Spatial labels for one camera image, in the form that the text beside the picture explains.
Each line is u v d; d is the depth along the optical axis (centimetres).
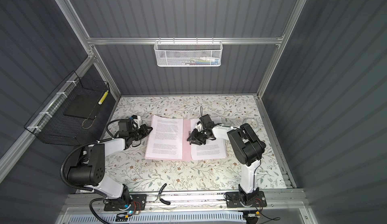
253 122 101
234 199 73
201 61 92
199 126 92
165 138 94
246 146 52
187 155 89
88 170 46
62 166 43
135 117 87
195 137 84
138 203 72
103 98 81
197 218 77
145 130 84
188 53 124
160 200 74
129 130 77
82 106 76
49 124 64
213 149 91
